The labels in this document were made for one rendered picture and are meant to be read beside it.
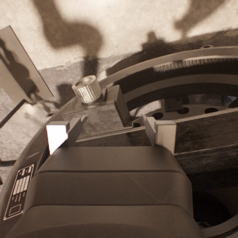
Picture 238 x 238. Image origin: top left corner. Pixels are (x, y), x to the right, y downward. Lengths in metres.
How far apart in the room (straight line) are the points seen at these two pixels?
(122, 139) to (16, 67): 0.92
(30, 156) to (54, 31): 0.67
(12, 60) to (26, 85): 0.16
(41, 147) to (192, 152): 0.30
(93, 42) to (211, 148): 0.75
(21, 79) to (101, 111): 0.90
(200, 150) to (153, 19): 0.68
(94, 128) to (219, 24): 0.74
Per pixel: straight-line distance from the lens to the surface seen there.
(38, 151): 0.40
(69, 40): 0.92
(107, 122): 0.28
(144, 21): 0.84
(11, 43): 1.07
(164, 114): 0.53
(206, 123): 0.27
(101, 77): 0.94
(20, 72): 1.12
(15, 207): 0.33
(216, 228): 0.34
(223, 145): 0.24
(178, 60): 0.53
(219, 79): 0.54
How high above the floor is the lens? 0.83
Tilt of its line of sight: 50 degrees down
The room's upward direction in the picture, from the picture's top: 170 degrees counter-clockwise
